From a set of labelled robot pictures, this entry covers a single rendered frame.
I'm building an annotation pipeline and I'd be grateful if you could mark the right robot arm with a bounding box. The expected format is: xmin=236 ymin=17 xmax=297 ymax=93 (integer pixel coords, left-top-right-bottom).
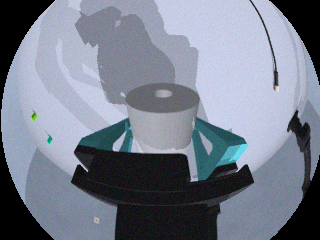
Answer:
xmin=287 ymin=110 xmax=311 ymax=198

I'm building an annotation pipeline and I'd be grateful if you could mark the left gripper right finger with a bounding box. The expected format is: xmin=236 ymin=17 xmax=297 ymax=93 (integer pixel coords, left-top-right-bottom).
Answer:
xmin=192 ymin=117 xmax=248 ymax=181

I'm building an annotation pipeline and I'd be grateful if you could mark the black cable plug with metal tip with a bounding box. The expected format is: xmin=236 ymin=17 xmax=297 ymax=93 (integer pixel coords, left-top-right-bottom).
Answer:
xmin=274 ymin=72 xmax=279 ymax=92

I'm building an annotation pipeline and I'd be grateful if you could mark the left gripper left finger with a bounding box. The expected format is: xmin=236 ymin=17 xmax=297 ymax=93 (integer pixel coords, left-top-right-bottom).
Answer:
xmin=78 ymin=117 xmax=133 ymax=152

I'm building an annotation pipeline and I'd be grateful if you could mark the white cylinder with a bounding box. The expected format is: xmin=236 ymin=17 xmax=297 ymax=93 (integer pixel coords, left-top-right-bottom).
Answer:
xmin=125 ymin=83 xmax=200 ymax=156

